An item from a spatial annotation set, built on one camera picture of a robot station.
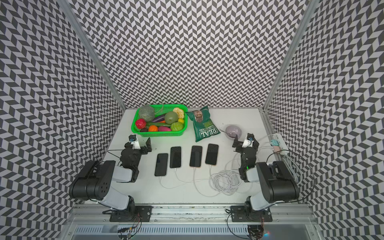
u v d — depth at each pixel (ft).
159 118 3.45
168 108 3.57
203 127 3.32
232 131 3.26
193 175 2.84
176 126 3.16
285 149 3.11
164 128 3.22
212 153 3.14
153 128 3.25
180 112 3.57
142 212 2.44
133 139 2.52
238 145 2.65
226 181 2.74
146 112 3.27
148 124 3.35
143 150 2.68
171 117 3.40
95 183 1.48
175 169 2.88
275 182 1.49
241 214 2.39
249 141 2.49
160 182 2.77
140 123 3.18
